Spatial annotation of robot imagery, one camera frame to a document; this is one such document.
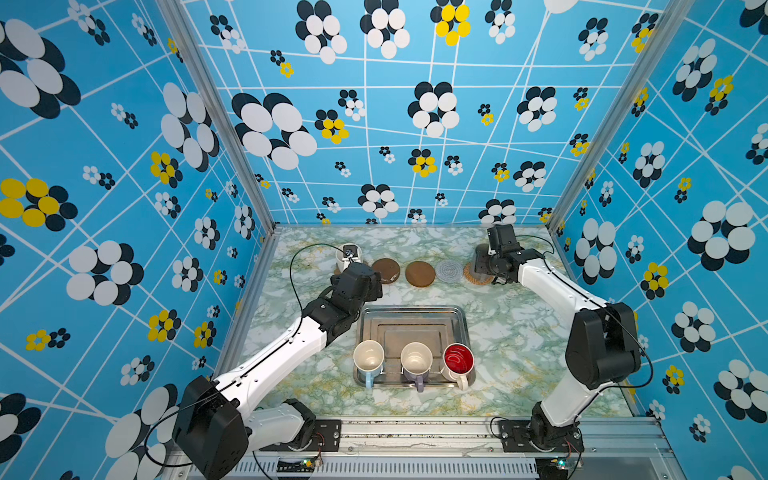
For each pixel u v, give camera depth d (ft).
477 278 3.25
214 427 1.26
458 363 2.78
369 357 2.82
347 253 2.19
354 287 1.88
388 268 3.52
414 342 2.66
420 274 3.43
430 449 2.38
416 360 2.79
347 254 2.19
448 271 3.47
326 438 2.42
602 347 1.51
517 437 2.38
